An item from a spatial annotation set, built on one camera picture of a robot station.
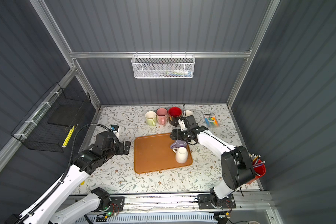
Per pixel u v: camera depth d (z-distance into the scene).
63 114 0.77
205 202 0.73
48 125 0.72
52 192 0.42
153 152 0.95
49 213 0.41
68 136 0.69
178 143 0.88
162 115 1.00
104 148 0.55
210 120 1.08
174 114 1.02
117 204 0.73
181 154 0.82
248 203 0.75
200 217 0.71
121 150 0.67
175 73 0.93
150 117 1.05
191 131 0.68
